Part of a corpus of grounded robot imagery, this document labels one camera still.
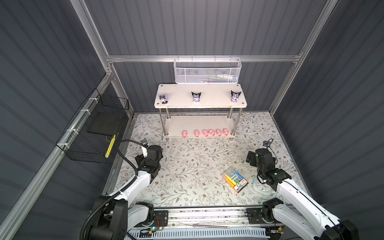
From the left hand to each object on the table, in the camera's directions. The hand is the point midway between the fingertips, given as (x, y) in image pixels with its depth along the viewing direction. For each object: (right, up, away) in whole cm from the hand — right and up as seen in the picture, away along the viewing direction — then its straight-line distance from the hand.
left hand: (147, 152), depth 86 cm
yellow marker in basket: (-12, +6, -17) cm, 22 cm away
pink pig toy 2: (+35, +11, +12) cm, 39 cm away
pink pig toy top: (+49, +12, +13) cm, 52 cm away
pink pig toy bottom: (+29, +11, +12) cm, 34 cm away
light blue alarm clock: (+66, -19, -6) cm, 68 cm away
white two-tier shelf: (+32, +29, +40) cm, 59 cm away
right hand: (+65, -1, -3) cm, 65 cm away
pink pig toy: (+21, +11, +12) cm, 26 cm away
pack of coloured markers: (+50, -15, -2) cm, 53 cm away
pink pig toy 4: (+44, +11, +12) cm, 47 cm away
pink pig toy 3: (+39, +12, +12) cm, 43 cm away
